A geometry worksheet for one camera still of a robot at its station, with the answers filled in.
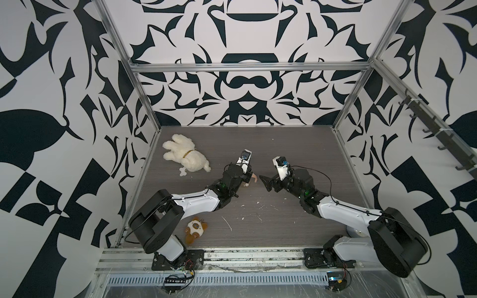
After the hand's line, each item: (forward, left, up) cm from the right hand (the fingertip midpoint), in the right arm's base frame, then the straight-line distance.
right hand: (268, 168), depth 84 cm
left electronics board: (-41, +39, -16) cm, 59 cm away
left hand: (+4, +11, +2) cm, 12 cm away
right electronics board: (-41, -23, -16) cm, 49 cm away
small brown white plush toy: (-23, +32, -11) cm, 41 cm away
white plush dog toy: (+14, +43, -5) cm, 45 cm away
